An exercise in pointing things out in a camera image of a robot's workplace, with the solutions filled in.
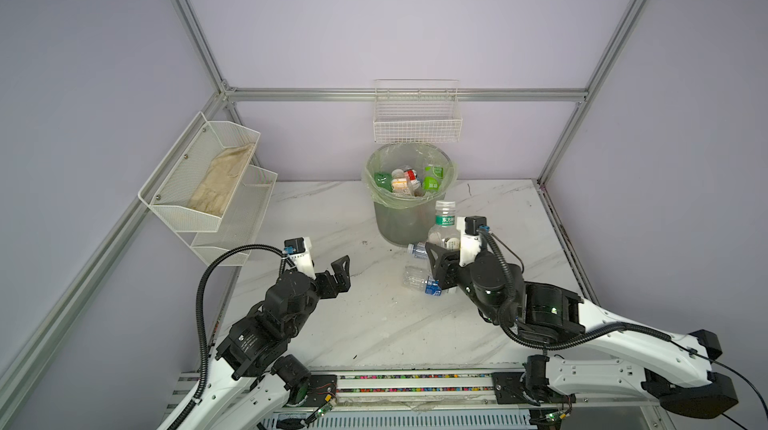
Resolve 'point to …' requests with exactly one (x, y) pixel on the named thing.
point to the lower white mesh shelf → (240, 221)
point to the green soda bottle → (384, 181)
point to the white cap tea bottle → (399, 181)
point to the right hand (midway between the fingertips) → (431, 244)
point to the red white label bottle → (410, 175)
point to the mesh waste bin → (403, 226)
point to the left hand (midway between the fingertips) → (331, 263)
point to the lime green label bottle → (433, 176)
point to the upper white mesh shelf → (196, 182)
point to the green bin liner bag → (392, 157)
